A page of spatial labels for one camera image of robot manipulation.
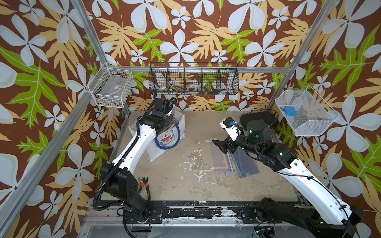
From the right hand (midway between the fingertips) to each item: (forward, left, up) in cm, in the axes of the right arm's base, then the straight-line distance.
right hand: (218, 133), depth 66 cm
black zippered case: (+33, -45, -26) cm, 62 cm away
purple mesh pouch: (+2, -8, -33) cm, 34 cm away
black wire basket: (+47, +11, -2) cm, 48 cm away
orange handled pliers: (-11, +39, -33) cm, 52 cm away
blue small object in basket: (+23, -47, -8) cm, 53 cm away
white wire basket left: (+33, +60, +1) cm, 68 cm away
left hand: (+19, +28, -4) cm, 34 cm away
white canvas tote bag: (+14, +26, -20) cm, 36 cm away
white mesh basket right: (+14, -53, -5) cm, 55 cm away
